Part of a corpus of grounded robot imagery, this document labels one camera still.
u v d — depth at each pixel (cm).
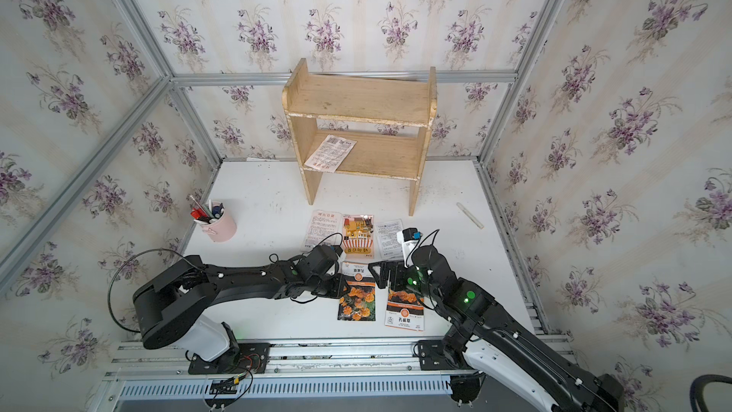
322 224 101
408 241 66
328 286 75
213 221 88
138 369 72
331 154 93
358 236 96
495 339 48
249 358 73
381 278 64
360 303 82
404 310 82
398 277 64
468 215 103
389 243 96
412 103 78
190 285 49
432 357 73
